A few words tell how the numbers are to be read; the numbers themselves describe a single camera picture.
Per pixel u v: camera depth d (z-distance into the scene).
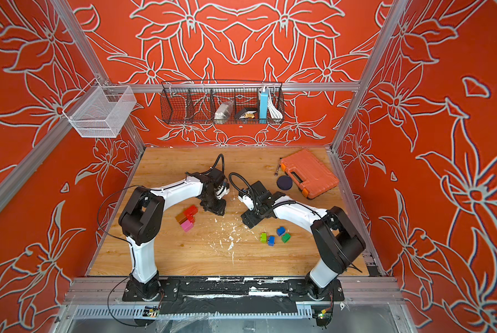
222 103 0.97
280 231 0.87
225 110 0.93
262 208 0.65
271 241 0.84
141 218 0.51
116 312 0.70
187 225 0.87
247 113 0.87
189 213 0.91
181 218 0.88
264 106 0.88
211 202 0.80
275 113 0.91
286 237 0.84
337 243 0.43
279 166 1.10
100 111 0.91
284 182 1.05
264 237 0.83
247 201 0.81
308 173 1.01
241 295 0.73
